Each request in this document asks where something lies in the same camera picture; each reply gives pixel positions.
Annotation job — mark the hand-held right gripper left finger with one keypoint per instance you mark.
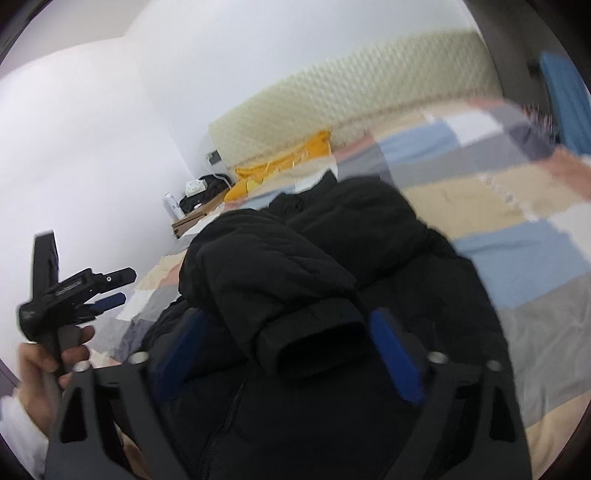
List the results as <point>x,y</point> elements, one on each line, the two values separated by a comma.
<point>182,353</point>

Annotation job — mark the white bottle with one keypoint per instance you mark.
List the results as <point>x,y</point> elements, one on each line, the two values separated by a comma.
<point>171,206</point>

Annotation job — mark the blue cloth-covered chair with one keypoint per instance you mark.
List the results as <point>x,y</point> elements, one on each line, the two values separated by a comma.
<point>565,97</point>

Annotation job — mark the grey wall socket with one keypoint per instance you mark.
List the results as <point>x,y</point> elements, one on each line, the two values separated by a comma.
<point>214,158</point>

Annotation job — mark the checkered bed blanket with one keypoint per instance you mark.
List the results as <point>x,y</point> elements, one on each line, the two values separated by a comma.
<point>508,258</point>

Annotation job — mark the person's left hand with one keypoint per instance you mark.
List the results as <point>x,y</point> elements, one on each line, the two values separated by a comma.
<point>34,374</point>

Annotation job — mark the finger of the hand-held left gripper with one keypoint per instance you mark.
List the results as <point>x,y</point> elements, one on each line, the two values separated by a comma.
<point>111,301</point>
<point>117,277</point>

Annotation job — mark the wooden nightstand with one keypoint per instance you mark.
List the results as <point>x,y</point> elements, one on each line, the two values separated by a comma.
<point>194,224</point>

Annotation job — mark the black bag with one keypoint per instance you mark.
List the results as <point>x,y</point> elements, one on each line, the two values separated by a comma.
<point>210,191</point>

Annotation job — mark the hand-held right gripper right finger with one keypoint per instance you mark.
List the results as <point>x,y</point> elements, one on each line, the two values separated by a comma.
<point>398,357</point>

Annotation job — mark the yellow pillow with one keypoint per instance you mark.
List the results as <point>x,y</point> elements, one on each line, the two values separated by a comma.
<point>277,168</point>

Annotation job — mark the cream quilted headboard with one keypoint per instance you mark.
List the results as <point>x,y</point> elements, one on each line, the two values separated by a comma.
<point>369,97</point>

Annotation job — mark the black puffer jacket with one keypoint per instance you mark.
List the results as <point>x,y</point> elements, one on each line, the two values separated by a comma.
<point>323,277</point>

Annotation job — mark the white tissue box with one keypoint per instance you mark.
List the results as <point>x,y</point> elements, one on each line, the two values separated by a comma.
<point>195,188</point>

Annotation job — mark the person's left forearm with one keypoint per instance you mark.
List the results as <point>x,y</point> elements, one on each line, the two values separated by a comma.
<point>18,434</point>

